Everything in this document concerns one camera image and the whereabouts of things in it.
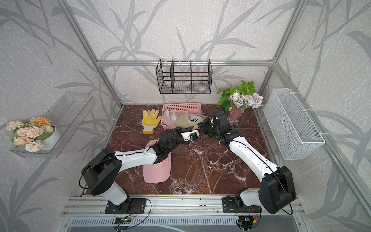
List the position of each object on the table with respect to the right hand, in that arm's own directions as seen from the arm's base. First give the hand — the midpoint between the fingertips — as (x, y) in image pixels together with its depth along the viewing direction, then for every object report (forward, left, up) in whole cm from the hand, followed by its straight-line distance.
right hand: (196, 122), depth 80 cm
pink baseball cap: (-20, +22, -21) cm, 36 cm away
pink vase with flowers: (+13, -24, +5) cm, 27 cm away
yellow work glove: (+18, +35, -21) cm, 45 cm away
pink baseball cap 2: (+17, +19, -15) cm, 29 cm away
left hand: (0, +3, -2) cm, 3 cm away
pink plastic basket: (+31, +3, -21) cm, 37 cm away
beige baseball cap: (+7, +6, -7) cm, 12 cm away
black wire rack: (+41, +8, +2) cm, 42 cm away
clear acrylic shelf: (0, +67, +8) cm, 67 cm away
